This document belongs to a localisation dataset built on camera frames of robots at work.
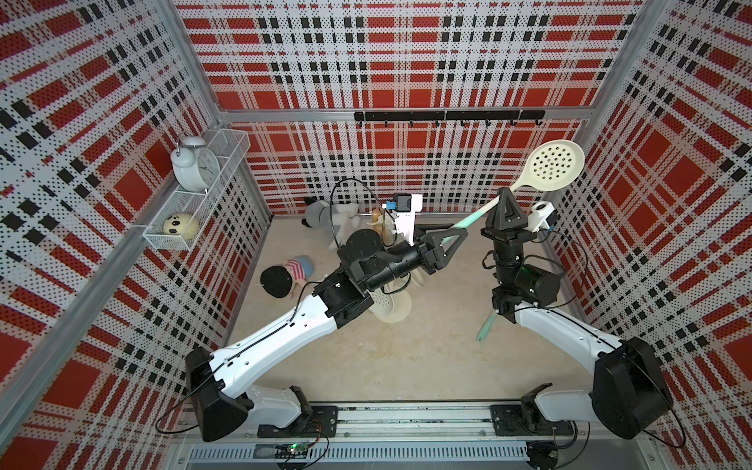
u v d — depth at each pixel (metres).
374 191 1.19
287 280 0.93
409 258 0.50
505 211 0.59
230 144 0.93
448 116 0.89
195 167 0.68
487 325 0.90
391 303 0.89
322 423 0.74
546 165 0.55
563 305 0.51
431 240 0.48
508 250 0.58
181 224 0.64
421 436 0.73
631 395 0.41
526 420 0.68
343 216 1.04
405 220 0.49
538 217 0.58
